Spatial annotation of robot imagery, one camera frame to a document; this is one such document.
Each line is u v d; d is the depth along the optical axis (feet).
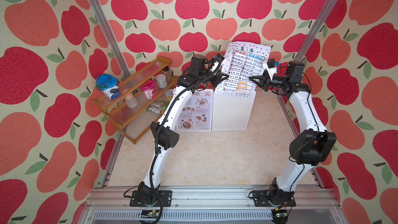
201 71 2.24
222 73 2.39
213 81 2.40
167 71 3.33
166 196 2.48
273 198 2.22
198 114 2.98
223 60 2.22
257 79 2.42
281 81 2.25
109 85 2.35
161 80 3.25
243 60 2.37
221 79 2.31
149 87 2.96
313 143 1.55
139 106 3.14
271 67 2.14
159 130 1.75
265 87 2.36
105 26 2.78
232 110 2.89
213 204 2.41
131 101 3.03
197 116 3.03
